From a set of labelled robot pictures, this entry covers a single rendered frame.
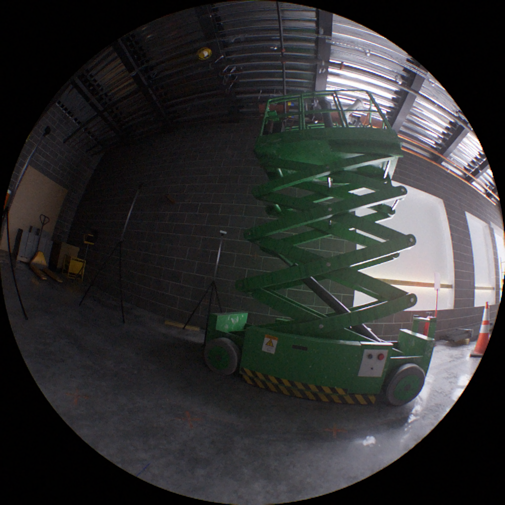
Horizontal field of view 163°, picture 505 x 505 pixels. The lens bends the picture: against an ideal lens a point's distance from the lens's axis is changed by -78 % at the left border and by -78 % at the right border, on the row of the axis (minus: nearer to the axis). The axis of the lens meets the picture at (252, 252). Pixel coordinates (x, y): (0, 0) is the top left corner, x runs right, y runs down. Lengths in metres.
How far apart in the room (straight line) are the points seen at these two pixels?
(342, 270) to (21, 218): 7.17
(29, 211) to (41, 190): 0.73
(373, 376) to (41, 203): 7.53
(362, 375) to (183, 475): 1.09
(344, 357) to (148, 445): 1.10
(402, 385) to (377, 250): 0.96
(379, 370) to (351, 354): 0.26
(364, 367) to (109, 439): 1.36
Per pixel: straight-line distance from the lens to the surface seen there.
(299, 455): 0.94
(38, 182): 6.86
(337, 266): 1.31
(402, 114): 4.55
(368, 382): 1.34
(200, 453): 0.87
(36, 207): 6.78
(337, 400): 1.35
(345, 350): 1.17
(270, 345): 1.21
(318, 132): 1.95
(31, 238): 5.45
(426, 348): 1.51
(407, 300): 1.43
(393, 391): 1.39
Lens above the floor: 0.71
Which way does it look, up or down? 12 degrees up
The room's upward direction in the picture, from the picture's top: 9 degrees clockwise
